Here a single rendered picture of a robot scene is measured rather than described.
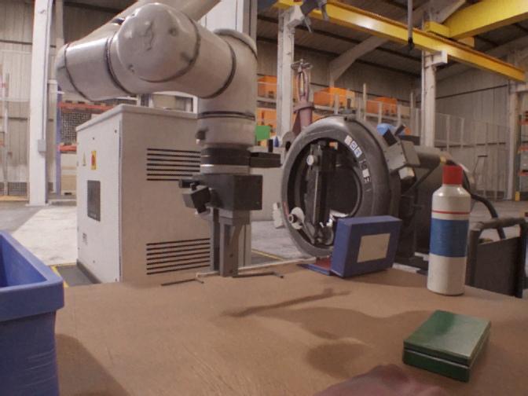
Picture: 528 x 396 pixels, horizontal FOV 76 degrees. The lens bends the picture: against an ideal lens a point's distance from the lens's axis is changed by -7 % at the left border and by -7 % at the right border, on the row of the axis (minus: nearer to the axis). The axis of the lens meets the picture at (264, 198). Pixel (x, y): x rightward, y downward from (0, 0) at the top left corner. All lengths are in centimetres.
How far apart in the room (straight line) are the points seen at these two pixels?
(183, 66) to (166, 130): 57
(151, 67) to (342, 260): 50
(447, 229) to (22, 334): 61
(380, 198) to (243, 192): 109
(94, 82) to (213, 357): 37
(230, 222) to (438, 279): 39
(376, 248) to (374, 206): 77
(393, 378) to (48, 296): 31
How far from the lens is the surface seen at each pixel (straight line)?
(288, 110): 1017
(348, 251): 73
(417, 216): 191
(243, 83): 53
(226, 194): 50
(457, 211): 69
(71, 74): 55
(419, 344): 43
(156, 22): 43
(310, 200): 180
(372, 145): 159
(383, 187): 154
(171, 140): 99
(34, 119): 873
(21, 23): 1588
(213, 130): 52
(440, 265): 70
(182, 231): 102
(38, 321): 31
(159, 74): 43
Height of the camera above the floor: 67
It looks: 3 degrees down
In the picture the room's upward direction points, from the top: 1 degrees clockwise
